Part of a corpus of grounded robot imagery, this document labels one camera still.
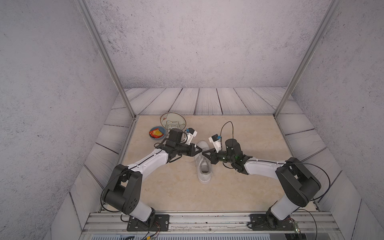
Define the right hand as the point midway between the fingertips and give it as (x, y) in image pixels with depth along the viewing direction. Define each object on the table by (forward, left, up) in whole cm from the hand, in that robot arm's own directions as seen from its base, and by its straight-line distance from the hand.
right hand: (203, 154), depth 84 cm
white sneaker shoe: (-2, -1, -6) cm, 7 cm away
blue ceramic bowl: (+24, +29, -7) cm, 38 cm away
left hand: (+1, 0, +2) cm, 2 cm away
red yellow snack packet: (+22, +33, -9) cm, 41 cm away
